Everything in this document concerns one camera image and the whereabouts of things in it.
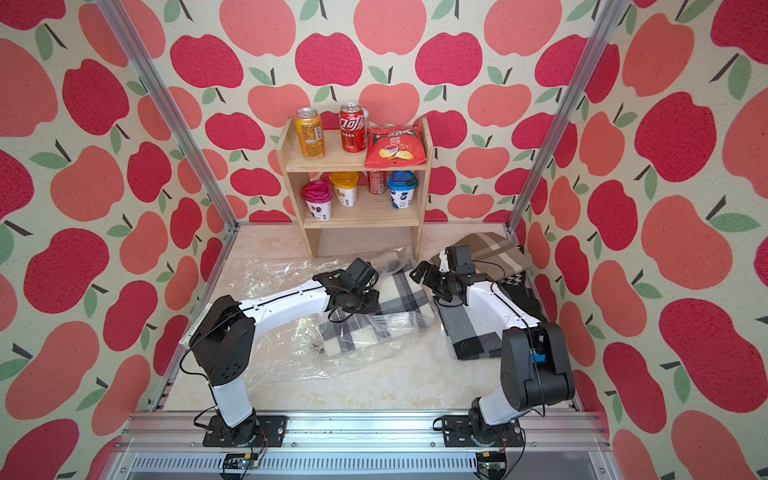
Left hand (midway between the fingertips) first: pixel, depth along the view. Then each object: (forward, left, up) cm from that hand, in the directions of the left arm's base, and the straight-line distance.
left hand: (379, 311), depth 88 cm
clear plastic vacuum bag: (-7, +20, -7) cm, 23 cm away
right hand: (+8, -13, +3) cm, 16 cm away
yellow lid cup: (+32, +11, +22) cm, 40 cm away
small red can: (+38, +1, +19) cm, 42 cm away
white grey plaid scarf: (+2, -8, -3) cm, 9 cm away
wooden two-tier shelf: (+28, +1, +14) cm, 31 cm away
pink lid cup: (+26, +18, +24) cm, 39 cm away
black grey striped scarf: (-8, -27, -3) cm, 28 cm away
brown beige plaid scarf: (+23, -41, -1) cm, 47 cm away
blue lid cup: (+31, -7, +23) cm, 39 cm away
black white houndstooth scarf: (+14, -46, -3) cm, 48 cm away
